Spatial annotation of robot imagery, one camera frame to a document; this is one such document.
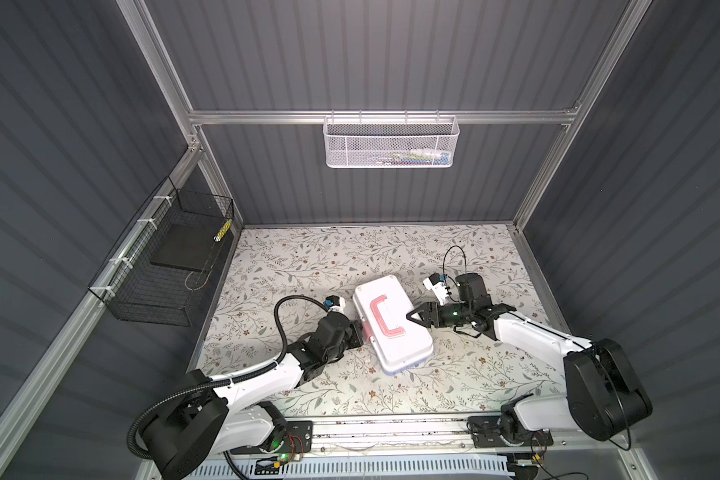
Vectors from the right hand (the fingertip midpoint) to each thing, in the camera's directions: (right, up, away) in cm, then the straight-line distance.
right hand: (416, 319), depth 84 cm
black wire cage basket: (-65, +14, -11) cm, 67 cm away
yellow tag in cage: (-54, +25, -2) cm, 60 cm away
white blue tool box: (-6, -5, -5) cm, 9 cm away
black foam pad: (-57, +21, -13) cm, 62 cm away
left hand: (-14, -2, 0) cm, 14 cm away
